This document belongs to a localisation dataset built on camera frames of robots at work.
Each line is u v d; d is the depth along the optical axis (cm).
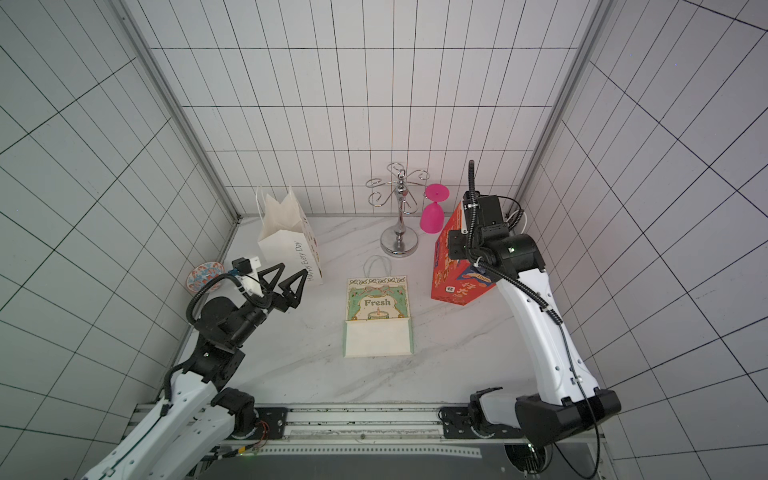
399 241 110
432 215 95
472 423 72
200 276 99
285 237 81
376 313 92
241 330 59
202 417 58
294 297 63
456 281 74
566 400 37
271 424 72
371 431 73
